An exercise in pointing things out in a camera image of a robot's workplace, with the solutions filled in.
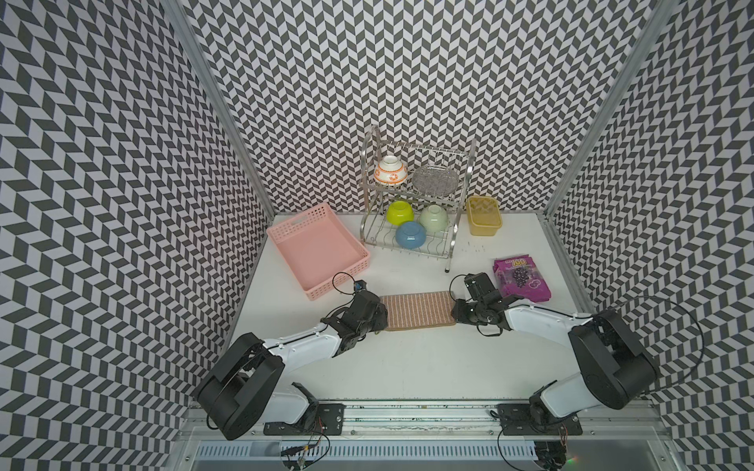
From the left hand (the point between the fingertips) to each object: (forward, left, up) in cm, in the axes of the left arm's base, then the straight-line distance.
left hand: (379, 315), depth 89 cm
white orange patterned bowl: (+34, -4, +29) cm, 44 cm away
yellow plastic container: (+45, -42, -2) cm, 61 cm away
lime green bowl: (+38, -7, +6) cm, 40 cm away
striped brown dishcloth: (+2, -13, -1) cm, 13 cm away
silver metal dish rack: (+23, -10, +28) cm, 38 cm away
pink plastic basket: (+27, +23, -2) cm, 36 cm away
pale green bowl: (+34, -19, +7) cm, 40 cm away
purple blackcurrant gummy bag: (+11, -45, +3) cm, 47 cm away
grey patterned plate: (+50, -21, +12) cm, 55 cm away
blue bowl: (+29, -11, +4) cm, 31 cm away
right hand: (0, -24, -2) cm, 24 cm away
